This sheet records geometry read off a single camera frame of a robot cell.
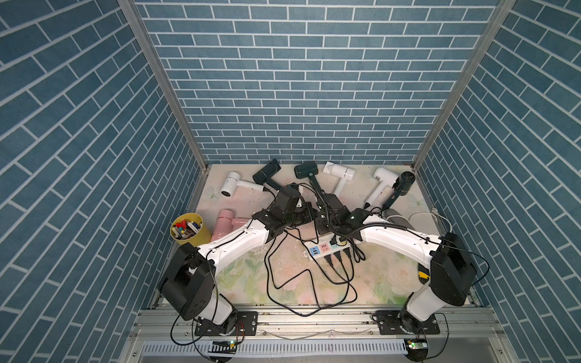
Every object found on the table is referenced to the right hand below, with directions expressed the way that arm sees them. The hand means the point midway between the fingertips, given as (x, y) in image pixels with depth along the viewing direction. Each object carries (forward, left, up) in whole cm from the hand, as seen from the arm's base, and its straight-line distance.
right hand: (320, 220), depth 86 cm
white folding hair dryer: (+35, -11, -8) cm, 37 cm away
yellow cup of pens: (-6, +50, -2) cm, 50 cm away
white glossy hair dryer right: (+31, -33, -8) cm, 46 cm away
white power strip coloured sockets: (-6, -4, -9) cm, 11 cm away
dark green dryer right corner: (+26, -38, -6) cm, 46 cm away
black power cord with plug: (-12, -5, -12) cm, 17 cm away
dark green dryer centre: (+31, +6, -4) cm, 32 cm away
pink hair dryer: (0, +39, -6) cm, 39 cm away
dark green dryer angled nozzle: (+27, +28, -6) cm, 39 cm away
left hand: (-1, -1, +6) cm, 6 cm away
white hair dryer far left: (+23, +43, -7) cm, 49 cm away
